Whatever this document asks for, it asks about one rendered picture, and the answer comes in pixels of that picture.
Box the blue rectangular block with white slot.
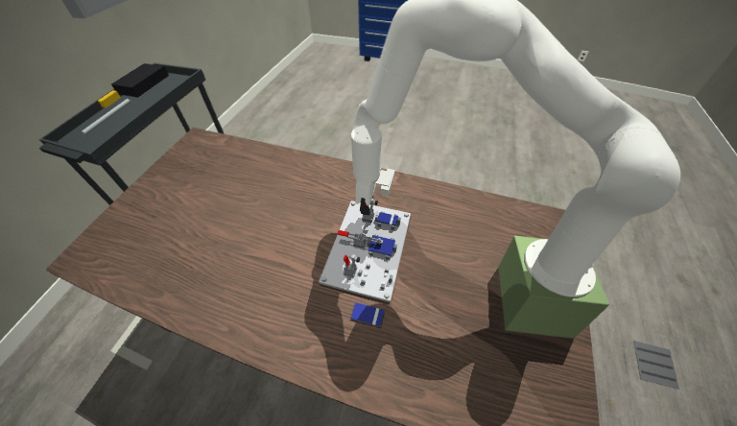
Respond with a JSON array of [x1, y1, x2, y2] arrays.
[[377, 212, 398, 228]]

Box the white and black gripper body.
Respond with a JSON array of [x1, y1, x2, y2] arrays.
[[355, 179, 376, 206]]

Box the blue metal plate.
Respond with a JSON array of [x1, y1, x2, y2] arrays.
[[368, 235, 395, 257]]

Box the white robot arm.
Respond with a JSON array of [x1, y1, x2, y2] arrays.
[[351, 0, 680, 297]]

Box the blue rectangular block with white band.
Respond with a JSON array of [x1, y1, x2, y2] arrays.
[[351, 302, 384, 327]]

